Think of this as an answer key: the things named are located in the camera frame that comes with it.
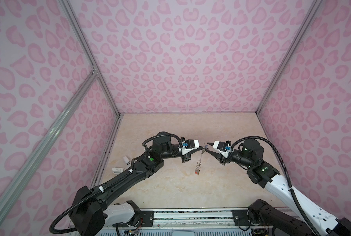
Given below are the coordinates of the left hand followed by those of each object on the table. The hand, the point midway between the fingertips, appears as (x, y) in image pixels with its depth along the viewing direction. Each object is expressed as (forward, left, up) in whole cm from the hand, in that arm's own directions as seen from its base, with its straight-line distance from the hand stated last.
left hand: (202, 144), depth 65 cm
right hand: (+1, -3, -2) cm, 4 cm away
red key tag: (-4, +2, -22) cm, 23 cm away
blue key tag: (+1, -2, -3) cm, 4 cm away
